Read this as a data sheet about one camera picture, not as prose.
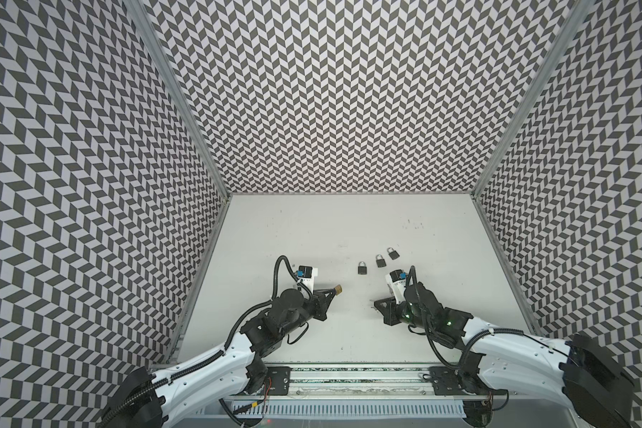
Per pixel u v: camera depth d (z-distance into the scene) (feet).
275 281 1.90
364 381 2.44
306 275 2.23
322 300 2.23
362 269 3.14
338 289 2.56
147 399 1.38
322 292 2.28
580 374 1.34
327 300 2.47
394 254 3.25
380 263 3.16
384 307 2.40
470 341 1.78
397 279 2.37
